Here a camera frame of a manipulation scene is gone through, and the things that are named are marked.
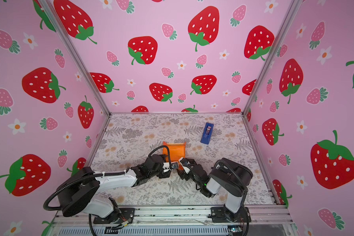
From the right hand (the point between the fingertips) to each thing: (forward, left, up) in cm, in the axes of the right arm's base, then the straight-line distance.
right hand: (181, 163), depth 89 cm
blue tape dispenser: (+24, -15, +2) cm, 28 cm away
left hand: (0, +8, +3) cm, 8 cm away
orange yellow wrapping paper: (+6, +3, +4) cm, 8 cm away
